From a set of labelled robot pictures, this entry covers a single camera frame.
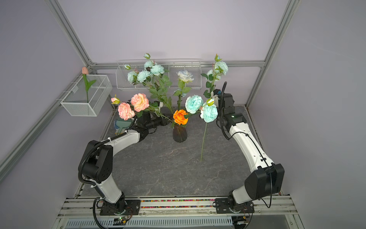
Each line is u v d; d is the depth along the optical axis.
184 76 0.69
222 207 0.74
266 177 0.41
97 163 0.48
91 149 0.51
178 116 0.65
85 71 0.85
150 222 0.71
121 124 1.08
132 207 0.74
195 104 0.56
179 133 0.95
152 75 0.74
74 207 0.75
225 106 0.58
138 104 0.59
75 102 0.73
